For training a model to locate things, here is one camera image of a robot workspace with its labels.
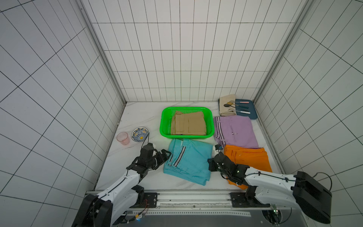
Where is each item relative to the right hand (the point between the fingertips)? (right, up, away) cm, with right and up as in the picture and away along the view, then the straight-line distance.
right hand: (203, 161), depth 85 cm
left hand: (-23, +1, +1) cm, 23 cm away
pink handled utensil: (+41, +39, +33) cm, 66 cm away
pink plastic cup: (-53, +14, +8) cm, 55 cm away
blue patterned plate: (-44, +15, +13) cm, 48 cm away
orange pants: (+33, +2, +1) cm, 33 cm away
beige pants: (-8, +22, +16) cm, 28 cm away
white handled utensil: (+39, +30, +28) cm, 57 cm away
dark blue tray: (+40, +35, +30) cm, 61 cm away
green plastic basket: (-26, +22, +19) cm, 39 cm away
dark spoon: (+25, +36, +33) cm, 55 cm away
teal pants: (-9, 0, +1) cm, 9 cm away
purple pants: (+24, +17, +13) cm, 32 cm away
